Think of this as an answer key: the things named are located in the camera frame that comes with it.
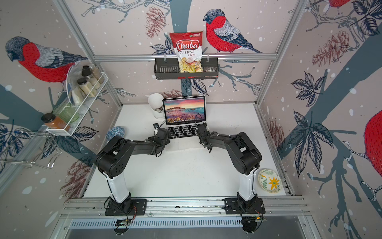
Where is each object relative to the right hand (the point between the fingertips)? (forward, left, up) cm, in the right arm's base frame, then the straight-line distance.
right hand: (210, 138), depth 100 cm
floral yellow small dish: (-27, -33, 0) cm, 42 cm away
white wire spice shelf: (-4, +67, +37) cm, 77 cm away
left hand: (+1, +32, +2) cm, 32 cm away
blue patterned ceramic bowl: (+1, +66, +4) cm, 66 cm away
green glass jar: (-10, +71, +36) cm, 80 cm away
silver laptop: (+13, +20, +8) cm, 26 cm away
